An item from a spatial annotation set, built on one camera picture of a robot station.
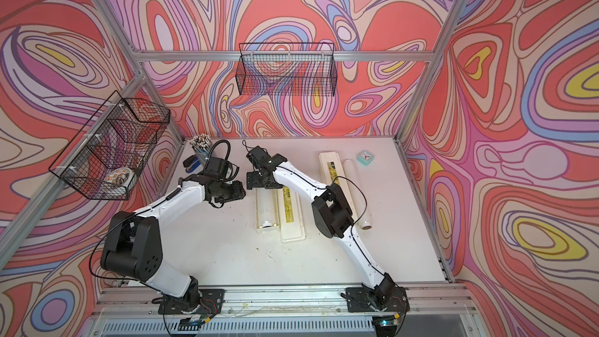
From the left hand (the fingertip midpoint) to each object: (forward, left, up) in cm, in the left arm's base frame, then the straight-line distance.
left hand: (243, 193), depth 91 cm
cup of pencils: (+16, +18, +11) cm, 26 cm away
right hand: (+3, -7, -2) cm, 8 cm away
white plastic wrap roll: (-6, -10, -1) cm, 12 cm away
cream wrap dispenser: (+10, -36, +2) cm, 38 cm away
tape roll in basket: (-6, +34, +20) cm, 40 cm away
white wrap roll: (-17, -38, +26) cm, 49 cm away
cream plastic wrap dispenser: (-5, -14, -4) cm, 15 cm away
